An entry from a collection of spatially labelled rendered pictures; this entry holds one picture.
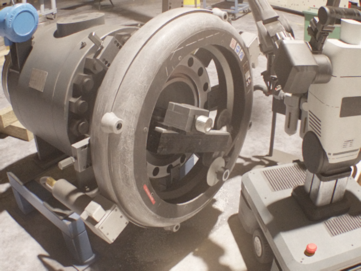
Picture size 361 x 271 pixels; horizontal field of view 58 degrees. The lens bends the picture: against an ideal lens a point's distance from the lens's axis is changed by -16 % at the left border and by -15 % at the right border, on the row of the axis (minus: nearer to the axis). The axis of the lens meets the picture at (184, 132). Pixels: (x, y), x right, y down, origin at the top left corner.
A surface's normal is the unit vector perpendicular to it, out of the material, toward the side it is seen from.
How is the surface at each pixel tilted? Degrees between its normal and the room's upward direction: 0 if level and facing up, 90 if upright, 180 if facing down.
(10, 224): 0
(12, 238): 0
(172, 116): 65
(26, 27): 90
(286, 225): 0
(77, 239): 90
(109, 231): 90
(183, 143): 90
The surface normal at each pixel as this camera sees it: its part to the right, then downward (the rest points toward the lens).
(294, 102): -0.62, 0.39
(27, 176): -0.02, -0.88
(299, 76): 0.18, 0.84
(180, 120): -0.57, -0.02
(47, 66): -0.50, -0.25
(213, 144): 0.79, 0.28
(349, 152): 0.19, 0.46
